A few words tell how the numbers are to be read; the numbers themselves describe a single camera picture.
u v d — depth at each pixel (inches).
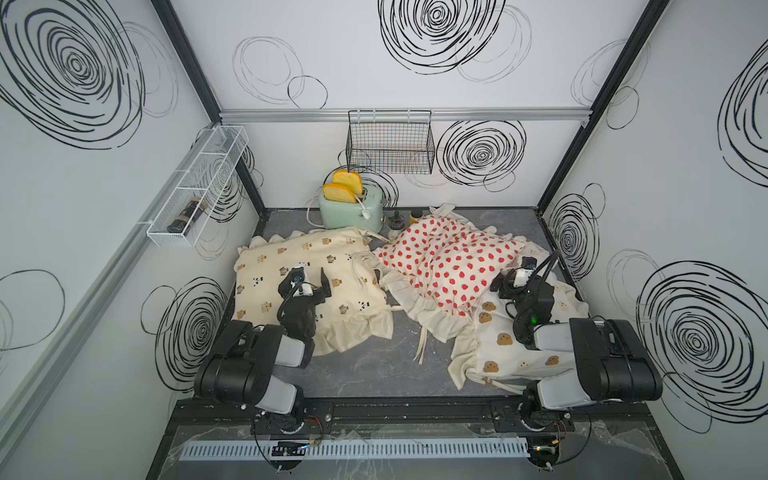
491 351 31.2
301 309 26.4
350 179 39.6
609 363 17.8
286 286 31.9
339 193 37.9
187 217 26.3
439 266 34.5
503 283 30.9
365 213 38.9
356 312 34.1
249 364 17.5
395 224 40.2
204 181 28.9
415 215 42.0
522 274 31.3
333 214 39.4
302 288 29.1
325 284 32.3
